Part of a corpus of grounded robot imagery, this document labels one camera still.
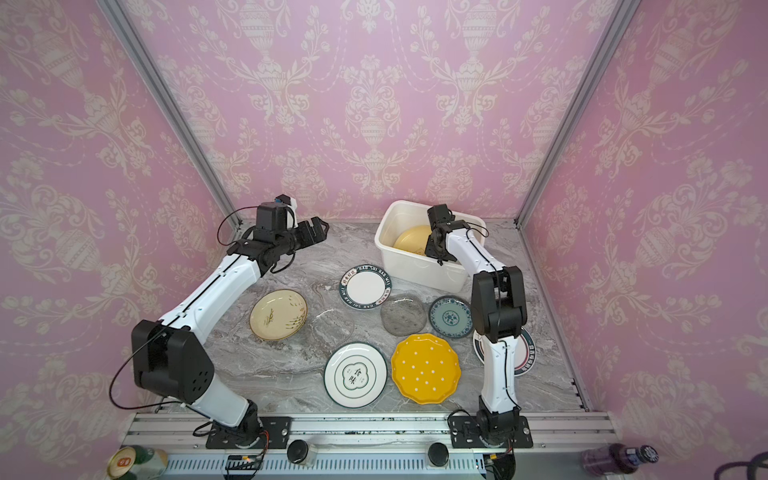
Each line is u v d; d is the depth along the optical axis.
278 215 0.65
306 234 0.76
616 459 0.64
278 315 0.94
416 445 0.73
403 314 0.95
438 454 0.69
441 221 0.80
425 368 0.83
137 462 0.62
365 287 1.05
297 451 0.63
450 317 0.95
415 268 1.00
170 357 0.44
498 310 0.55
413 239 1.09
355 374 0.83
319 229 0.77
